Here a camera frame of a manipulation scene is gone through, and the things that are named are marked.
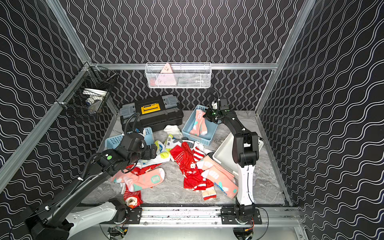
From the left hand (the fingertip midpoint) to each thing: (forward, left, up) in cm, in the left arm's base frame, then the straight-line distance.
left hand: (149, 145), depth 74 cm
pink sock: (-5, -35, -17) cm, 39 cm away
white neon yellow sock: (+5, -3, -19) cm, 20 cm away
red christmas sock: (-7, -23, -21) cm, 32 cm away
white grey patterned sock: (+14, -6, -18) cm, 24 cm away
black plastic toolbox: (+27, +6, -6) cm, 28 cm away
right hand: (+32, -27, -9) cm, 43 cm away
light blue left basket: (+12, +32, -20) cm, 40 cm away
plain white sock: (+27, -7, -22) cm, 35 cm away
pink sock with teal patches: (+26, -25, -14) cm, 38 cm away
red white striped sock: (+8, -25, -17) cm, 31 cm away
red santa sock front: (-21, +8, -19) cm, 29 cm away
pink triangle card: (+40, -3, +13) cm, 43 cm away
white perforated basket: (+13, -42, -26) cm, 51 cm away
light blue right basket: (+33, -17, -15) cm, 40 cm away
